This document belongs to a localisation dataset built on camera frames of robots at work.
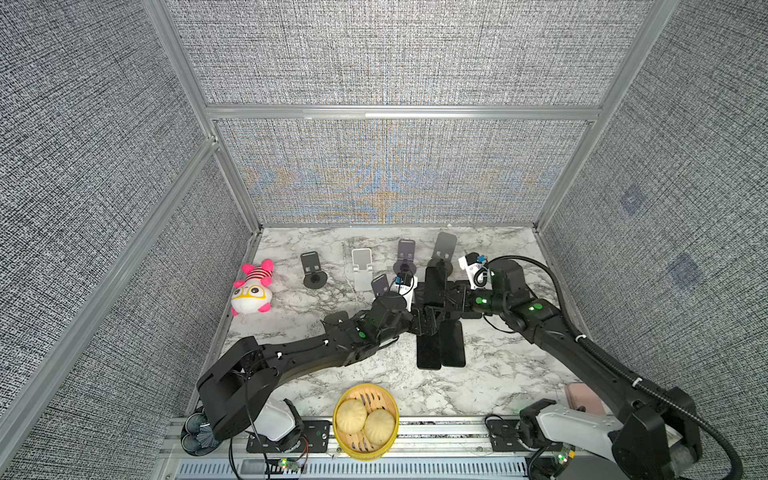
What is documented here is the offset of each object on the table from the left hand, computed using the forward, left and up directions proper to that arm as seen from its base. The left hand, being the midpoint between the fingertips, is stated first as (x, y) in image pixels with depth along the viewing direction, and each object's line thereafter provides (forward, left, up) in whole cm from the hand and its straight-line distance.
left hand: (433, 311), depth 78 cm
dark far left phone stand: (+24, +36, -16) cm, 46 cm away
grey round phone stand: (+27, +3, -11) cm, 29 cm away
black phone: (-4, 0, -16) cm, 16 cm away
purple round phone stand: (+12, +13, -5) cm, 19 cm away
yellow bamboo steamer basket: (-27, +21, -14) cm, 37 cm away
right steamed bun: (-24, +15, -10) cm, 30 cm away
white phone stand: (+24, +18, -13) cm, 33 cm away
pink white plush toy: (+14, +52, -9) cm, 55 cm away
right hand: (+4, -2, +3) cm, 5 cm away
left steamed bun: (-21, +22, -9) cm, 32 cm away
